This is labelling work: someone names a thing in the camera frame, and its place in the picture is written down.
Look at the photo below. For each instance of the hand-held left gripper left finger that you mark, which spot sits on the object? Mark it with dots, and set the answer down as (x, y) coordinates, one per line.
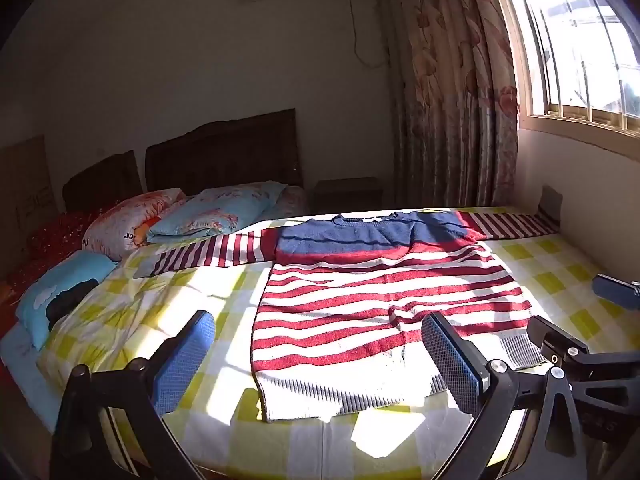
(184, 362)

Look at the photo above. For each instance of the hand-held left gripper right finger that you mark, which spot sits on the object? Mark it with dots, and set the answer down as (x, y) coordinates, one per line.
(450, 365)

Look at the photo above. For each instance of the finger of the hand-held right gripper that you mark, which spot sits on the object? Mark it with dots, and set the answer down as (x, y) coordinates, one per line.
(617, 291)
(555, 340)

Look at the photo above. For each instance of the red white striped sweater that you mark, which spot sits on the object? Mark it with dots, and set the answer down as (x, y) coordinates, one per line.
(380, 300)

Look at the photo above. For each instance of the yellow white checked blanket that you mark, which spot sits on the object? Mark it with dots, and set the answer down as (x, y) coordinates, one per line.
(210, 292)

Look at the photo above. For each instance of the grey flat board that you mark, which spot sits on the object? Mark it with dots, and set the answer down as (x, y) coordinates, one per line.
(551, 204)

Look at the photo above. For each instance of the orange floral pillow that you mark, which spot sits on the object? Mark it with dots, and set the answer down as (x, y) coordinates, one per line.
(117, 225)

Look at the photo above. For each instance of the light blue floral folded quilt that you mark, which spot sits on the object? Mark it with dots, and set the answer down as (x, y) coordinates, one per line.
(210, 210)

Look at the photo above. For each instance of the blue cloud print pillow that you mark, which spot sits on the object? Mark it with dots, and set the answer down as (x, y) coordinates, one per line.
(57, 272)

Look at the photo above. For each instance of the light blue bed sheet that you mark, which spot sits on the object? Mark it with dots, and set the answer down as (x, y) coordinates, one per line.
(25, 375)

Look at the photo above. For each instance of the red dotted bed sheet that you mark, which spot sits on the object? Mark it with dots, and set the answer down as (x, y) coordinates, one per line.
(50, 240)

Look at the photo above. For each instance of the small dark wooden headboard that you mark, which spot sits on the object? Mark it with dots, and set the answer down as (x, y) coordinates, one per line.
(102, 182)

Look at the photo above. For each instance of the grey nightstand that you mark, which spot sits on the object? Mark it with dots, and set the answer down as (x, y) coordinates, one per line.
(347, 195)

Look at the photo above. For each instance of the large dark wooden headboard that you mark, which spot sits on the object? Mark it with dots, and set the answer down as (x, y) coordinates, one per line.
(225, 155)

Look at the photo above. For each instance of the cardboard box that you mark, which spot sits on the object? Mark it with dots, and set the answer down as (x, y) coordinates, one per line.
(22, 195)

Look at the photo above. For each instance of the barred window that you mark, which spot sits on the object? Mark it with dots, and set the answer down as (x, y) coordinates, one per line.
(575, 50)

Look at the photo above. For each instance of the floral curtain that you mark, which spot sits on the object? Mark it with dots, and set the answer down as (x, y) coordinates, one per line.
(450, 100)

